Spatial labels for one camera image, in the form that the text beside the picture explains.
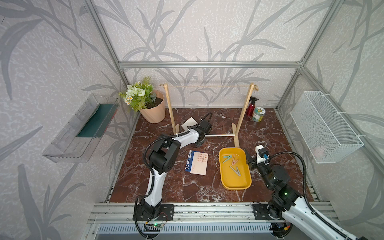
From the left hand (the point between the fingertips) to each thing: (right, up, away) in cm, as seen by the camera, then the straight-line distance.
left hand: (195, 138), depth 101 cm
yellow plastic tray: (+21, -21, -19) cm, 35 cm away
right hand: (+30, -1, -26) cm, 40 cm away
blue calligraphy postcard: (-3, -13, -9) cm, 16 cm away
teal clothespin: (+21, -11, -9) cm, 25 cm away
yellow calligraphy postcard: (-4, +11, +4) cm, 12 cm away
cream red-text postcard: (+3, -14, -10) cm, 18 cm away
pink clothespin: (+24, -13, -12) cm, 30 cm away
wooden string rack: (+27, +7, -3) cm, 28 cm away
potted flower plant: (-32, +26, -12) cm, 43 cm away
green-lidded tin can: (+46, +17, +7) cm, 50 cm away
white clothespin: (+25, -18, -15) cm, 34 cm away
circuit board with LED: (-18, -38, -30) cm, 52 cm away
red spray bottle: (+41, +22, +8) cm, 48 cm away
